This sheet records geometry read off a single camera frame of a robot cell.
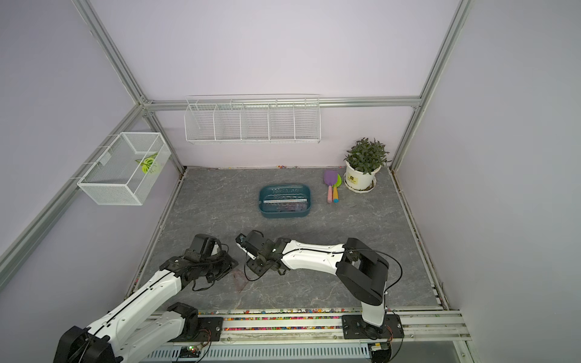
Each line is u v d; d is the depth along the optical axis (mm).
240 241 739
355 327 739
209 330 725
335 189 1115
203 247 659
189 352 712
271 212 1019
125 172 820
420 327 759
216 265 719
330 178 1157
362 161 992
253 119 988
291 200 1076
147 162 811
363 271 458
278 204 1054
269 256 616
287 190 1085
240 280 845
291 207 1052
